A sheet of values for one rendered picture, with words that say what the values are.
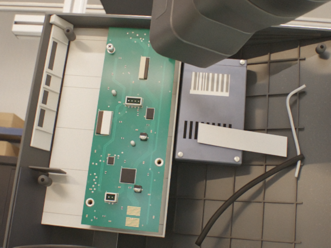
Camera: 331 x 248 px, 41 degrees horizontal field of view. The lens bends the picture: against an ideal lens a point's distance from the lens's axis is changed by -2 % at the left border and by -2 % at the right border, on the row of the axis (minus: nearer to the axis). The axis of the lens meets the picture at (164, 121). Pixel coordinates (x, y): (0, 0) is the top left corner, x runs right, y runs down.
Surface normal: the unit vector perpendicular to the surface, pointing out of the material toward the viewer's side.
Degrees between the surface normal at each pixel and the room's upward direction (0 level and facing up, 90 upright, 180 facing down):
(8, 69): 90
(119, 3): 177
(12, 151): 90
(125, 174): 90
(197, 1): 124
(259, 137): 90
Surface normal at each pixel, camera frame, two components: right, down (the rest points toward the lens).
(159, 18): -0.87, -0.21
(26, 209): 0.81, -0.07
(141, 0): -0.10, 0.97
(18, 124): 0.99, 0.07
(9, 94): -0.07, -0.26
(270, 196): -0.46, -0.27
